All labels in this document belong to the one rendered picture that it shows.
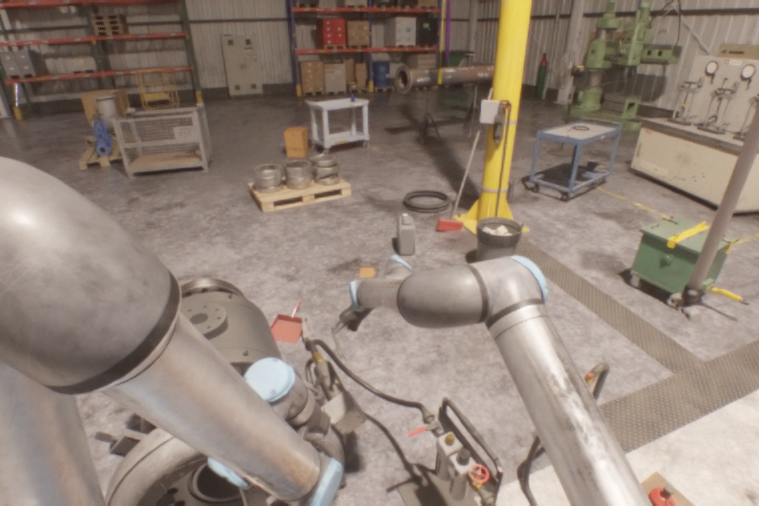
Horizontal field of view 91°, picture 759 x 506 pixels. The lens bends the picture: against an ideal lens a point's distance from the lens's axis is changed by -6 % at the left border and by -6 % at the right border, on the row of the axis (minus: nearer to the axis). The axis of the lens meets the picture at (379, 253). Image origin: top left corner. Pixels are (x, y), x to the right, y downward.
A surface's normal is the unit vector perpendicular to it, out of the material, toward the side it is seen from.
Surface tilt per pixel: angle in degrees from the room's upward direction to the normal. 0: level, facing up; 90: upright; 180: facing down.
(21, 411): 89
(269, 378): 19
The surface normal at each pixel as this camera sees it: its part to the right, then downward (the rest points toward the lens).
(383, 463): -0.01, -0.88
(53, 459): 0.93, 0.18
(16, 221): 0.55, -0.44
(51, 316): 0.46, 0.14
